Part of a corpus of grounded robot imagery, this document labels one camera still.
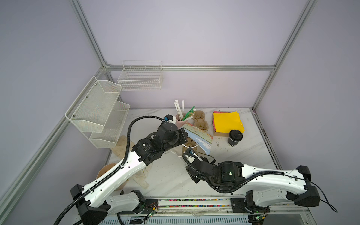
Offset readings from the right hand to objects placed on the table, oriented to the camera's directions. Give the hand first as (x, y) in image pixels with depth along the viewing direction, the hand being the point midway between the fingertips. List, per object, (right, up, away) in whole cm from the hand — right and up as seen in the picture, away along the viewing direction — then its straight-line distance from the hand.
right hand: (188, 165), depth 67 cm
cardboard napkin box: (+25, +12, +35) cm, 45 cm away
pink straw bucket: (-6, +21, +35) cm, 41 cm away
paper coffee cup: (+31, +12, +23) cm, 41 cm away
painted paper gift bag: (+9, +11, +15) cm, 21 cm away
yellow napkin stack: (+31, +21, +41) cm, 56 cm away
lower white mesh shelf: (-45, +12, +10) cm, 47 cm away
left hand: (0, +15, 0) cm, 15 cm away
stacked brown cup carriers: (+10, +21, +41) cm, 47 cm away
